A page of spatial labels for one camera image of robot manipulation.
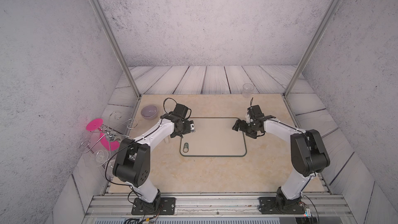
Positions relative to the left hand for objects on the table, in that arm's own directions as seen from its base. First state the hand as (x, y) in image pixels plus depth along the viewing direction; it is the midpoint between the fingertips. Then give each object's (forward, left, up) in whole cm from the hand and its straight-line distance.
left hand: (189, 130), depth 91 cm
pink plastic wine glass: (-16, +32, +17) cm, 40 cm away
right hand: (+1, -30, -3) cm, 30 cm away
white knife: (-1, +14, -8) cm, 16 cm away
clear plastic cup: (+38, -43, -4) cm, 57 cm away
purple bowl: (+19, +28, -6) cm, 35 cm away
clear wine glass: (-24, +32, +19) cm, 44 cm away
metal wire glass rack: (+2, +45, -3) cm, 45 cm away
